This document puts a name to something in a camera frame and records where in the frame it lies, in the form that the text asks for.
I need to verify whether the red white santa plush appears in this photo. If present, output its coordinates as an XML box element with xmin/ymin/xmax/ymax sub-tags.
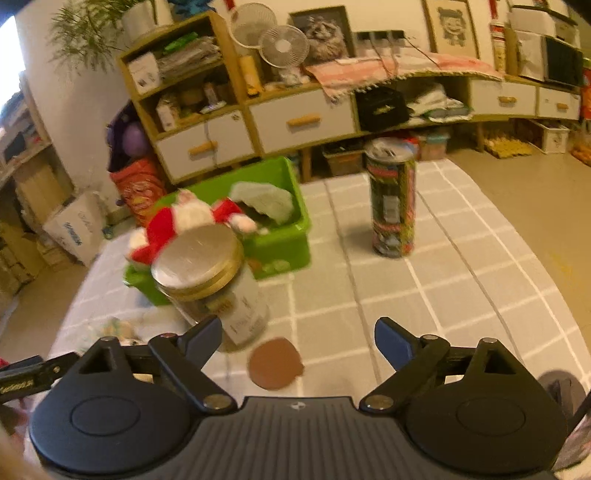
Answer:
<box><xmin>126</xmin><ymin>189</ymin><xmax>259</xmax><ymax>270</ymax></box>

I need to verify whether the gold lid glass jar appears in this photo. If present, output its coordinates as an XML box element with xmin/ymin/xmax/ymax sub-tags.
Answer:
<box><xmin>151</xmin><ymin>224</ymin><xmax>269</xmax><ymax>349</ymax></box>

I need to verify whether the brown round disc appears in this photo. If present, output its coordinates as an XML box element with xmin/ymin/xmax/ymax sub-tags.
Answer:
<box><xmin>247</xmin><ymin>337</ymin><xmax>304</xmax><ymax>391</ymax></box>

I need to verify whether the grey checkered tablecloth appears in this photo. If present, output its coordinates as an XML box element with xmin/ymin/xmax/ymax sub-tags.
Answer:
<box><xmin>22</xmin><ymin>158</ymin><xmax>591</xmax><ymax>476</ymax></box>

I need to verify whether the white paper bag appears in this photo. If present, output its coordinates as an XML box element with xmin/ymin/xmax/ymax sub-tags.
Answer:
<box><xmin>43</xmin><ymin>190</ymin><xmax>106</xmax><ymax>266</ymax></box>

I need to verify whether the grey sock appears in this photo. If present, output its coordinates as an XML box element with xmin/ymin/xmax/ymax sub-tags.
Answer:
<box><xmin>228</xmin><ymin>182</ymin><xmax>294</xmax><ymax>224</ymax></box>

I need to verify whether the green plastic bin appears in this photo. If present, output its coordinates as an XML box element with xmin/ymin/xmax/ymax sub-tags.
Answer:
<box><xmin>122</xmin><ymin>155</ymin><xmax>312</xmax><ymax>307</ymax></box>

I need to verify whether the dark printed drink can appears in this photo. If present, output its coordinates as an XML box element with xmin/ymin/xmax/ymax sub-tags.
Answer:
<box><xmin>365</xmin><ymin>137</ymin><xmax>418</xmax><ymax>258</ymax></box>

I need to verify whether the left white drawer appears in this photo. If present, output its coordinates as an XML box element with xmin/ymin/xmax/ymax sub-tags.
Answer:
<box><xmin>156</xmin><ymin>111</ymin><xmax>254</xmax><ymax>183</ymax></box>

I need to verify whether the white drawer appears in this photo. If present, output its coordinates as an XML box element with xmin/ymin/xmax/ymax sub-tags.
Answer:
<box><xmin>250</xmin><ymin>89</ymin><xmax>356</xmax><ymax>154</ymax></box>
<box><xmin>156</xmin><ymin>111</ymin><xmax>254</xmax><ymax>183</ymax></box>

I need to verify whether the purple ball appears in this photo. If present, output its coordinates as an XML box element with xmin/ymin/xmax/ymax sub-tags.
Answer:
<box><xmin>105</xmin><ymin>101</ymin><xmax>151</xmax><ymax>158</ymax></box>

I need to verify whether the black crate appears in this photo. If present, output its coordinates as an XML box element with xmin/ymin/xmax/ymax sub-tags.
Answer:
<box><xmin>355</xmin><ymin>86</ymin><xmax>410</xmax><ymax>132</ymax></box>

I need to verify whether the right white drawer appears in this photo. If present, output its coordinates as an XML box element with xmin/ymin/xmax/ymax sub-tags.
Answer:
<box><xmin>250</xmin><ymin>89</ymin><xmax>356</xmax><ymax>154</ymax></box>

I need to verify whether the long low wooden cabinet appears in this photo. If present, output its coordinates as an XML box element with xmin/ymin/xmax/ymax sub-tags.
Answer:
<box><xmin>352</xmin><ymin>68</ymin><xmax>584</xmax><ymax>153</ymax></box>

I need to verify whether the wooden shelf cabinet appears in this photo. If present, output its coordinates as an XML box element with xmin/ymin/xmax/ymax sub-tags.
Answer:
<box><xmin>118</xmin><ymin>12</ymin><xmax>361</xmax><ymax>184</ymax></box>

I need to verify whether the pink table runner cloth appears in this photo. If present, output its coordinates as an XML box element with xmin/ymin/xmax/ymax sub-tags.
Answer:
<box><xmin>305</xmin><ymin>50</ymin><xmax>504</xmax><ymax>100</ymax></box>

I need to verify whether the stack of papers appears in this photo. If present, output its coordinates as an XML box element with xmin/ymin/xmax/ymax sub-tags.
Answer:
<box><xmin>157</xmin><ymin>36</ymin><xmax>221</xmax><ymax>82</ymax></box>

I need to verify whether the front white desk fan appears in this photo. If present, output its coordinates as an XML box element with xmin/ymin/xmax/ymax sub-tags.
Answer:
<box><xmin>259</xmin><ymin>25</ymin><xmax>310</xmax><ymax>87</ymax></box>

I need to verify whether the white desk fan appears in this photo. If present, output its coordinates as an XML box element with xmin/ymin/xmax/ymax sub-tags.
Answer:
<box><xmin>259</xmin><ymin>25</ymin><xmax>310</xmax><ymax>87</ymax></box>
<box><xmin>229</xmin><ymin>2</ymin><xmax>277</xmax><ymax>49</ymax></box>

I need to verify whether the potted green plant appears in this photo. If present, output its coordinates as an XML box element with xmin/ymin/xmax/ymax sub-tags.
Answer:
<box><xmin>47</xmin><ymin>1</ymin><xmax>174</xmax><ymax>74</ymax></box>

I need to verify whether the framed cat picture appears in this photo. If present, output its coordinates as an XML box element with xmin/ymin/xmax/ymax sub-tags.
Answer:
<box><xmin>288</xmin><ymin>5</ymin><xmax>355</xmax><ymax>65</ymax></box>

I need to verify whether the framed cartoon girl picture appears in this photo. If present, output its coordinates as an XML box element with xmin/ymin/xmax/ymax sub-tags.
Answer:
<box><xmin>422</xmin><ymin>0</ymin><xmax>480</xmax><ymax>59</ymax></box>

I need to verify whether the rear white desk fan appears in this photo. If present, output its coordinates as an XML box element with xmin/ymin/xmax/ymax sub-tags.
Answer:
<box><xmin>229</xmin><ymin>2</ymin><xmax>277</xmax><ymax>49</ymax></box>

